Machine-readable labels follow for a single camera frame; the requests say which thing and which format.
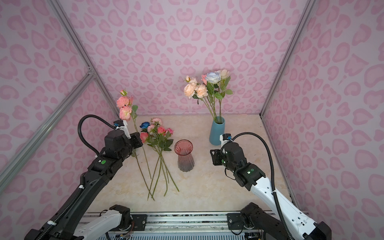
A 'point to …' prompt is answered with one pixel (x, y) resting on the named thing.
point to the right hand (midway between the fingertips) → (212, 150)
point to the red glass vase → (183, 148)
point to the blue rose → (145, 125)
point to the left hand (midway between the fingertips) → (140, 130)
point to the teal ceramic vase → (216, 129)
